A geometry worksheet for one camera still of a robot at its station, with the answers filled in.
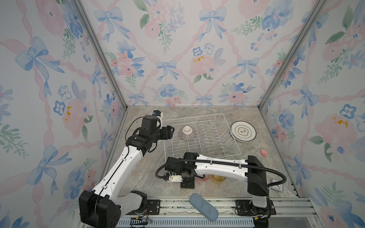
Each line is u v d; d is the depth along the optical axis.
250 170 0.51
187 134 0.98
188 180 0.63
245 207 0.73
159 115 0.70
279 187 0.79
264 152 0.93
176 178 0.66
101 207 0.37
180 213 0.73
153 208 0.73
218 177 0.48
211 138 1.00
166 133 0.68
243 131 1.01
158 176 0.60
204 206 0.72
